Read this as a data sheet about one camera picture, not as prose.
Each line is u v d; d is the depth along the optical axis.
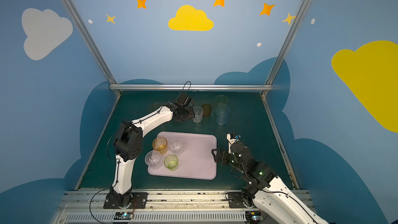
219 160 0.66
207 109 1.03
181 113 0.73
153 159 0.86
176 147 0.91
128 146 0.53
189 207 0.73
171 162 0.86
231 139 0.69
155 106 0.98
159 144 0.91
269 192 0.47
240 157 0.54
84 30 0.85
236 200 0.75
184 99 0.77
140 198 0.75
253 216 0.71
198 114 1.02
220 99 1.01
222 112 1.01
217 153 0.66
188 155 0.88
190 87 0.85
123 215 0.70
